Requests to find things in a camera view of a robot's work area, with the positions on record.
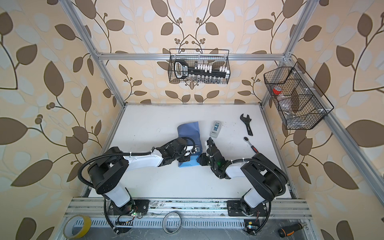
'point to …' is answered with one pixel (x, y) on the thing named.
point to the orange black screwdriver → (287, 230)
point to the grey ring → (166, 231)
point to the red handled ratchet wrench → (246, 139)
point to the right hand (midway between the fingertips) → (200, 156)
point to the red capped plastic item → (277, 90)
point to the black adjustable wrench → (247, 121)
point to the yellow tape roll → (68, 225)
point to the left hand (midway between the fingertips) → (188, 144)
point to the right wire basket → (300, 102)
